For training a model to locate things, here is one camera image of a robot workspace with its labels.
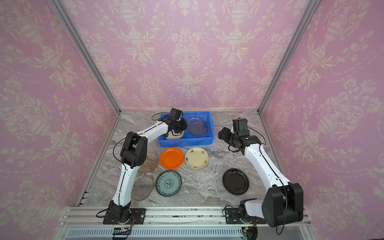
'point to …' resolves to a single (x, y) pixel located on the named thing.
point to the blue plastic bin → (188, 139)
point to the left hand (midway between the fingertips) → (189, 125)
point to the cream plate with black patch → (172, 135)
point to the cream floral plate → (196, 158)
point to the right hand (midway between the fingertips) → (223, 134)
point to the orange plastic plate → (171, 158)
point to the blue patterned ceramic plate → (168, 183)
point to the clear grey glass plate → (143, 186)
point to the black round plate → (235, 181)
